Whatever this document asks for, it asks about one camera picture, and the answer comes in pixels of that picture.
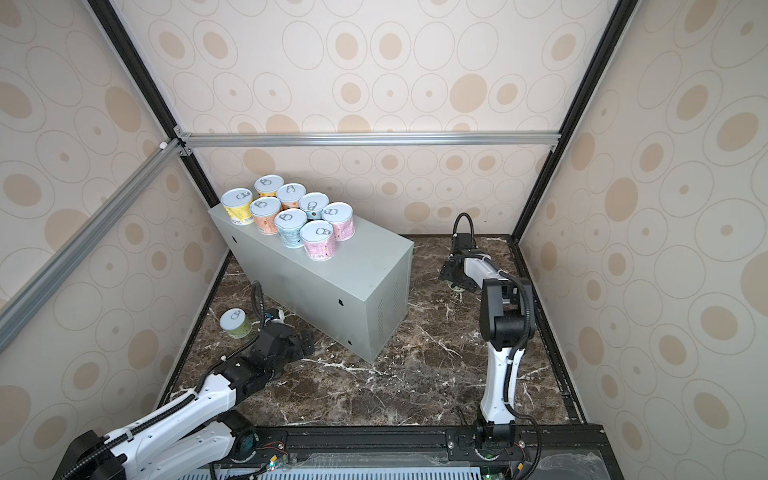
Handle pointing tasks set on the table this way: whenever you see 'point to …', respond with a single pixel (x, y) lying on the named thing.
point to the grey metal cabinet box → (361, 298)
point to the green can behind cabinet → (234, 321)
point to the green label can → (456, 289)
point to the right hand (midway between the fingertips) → (457, 277)
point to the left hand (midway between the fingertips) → (309, 333)
